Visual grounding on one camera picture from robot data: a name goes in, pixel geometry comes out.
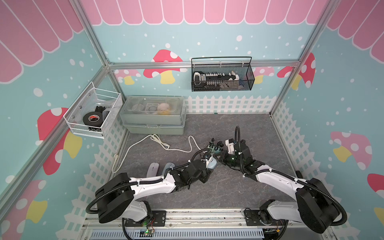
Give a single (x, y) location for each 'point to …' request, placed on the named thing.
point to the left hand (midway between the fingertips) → (208, 169)
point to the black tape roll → (94, 119)
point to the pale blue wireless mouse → (212, 163)
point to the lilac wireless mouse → (153, 169)
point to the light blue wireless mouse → (167, 165)
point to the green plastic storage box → (153, 115)
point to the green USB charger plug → (212, 150)
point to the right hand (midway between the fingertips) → (212, 155)
